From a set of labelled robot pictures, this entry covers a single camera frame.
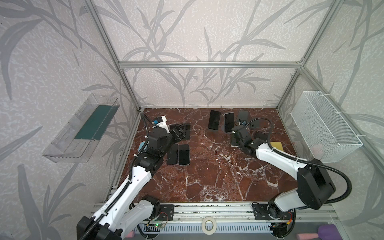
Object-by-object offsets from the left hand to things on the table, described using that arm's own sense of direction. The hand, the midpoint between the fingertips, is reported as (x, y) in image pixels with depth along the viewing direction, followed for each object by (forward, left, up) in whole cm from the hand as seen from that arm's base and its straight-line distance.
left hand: (183, 122), depth 74 cm
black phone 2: (+18, -18, -21) cm, 33 cm away
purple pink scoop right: (-43, -67, -27) cm, 84 cm away
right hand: (+6, -31, -16) cm, 35 cm away
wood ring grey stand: (+25, -40, -22) cm, 52 cm away
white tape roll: (-40, -13, -28) cm, 51 cm away
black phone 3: (+16, -28, -19) cm, 37 cm away
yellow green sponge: (+3, -60, -27) cm, 65 cm away
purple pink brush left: (-44, +22, -26) cm, 56 cm away
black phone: (+17, +1, -31) cm, 35 cm away
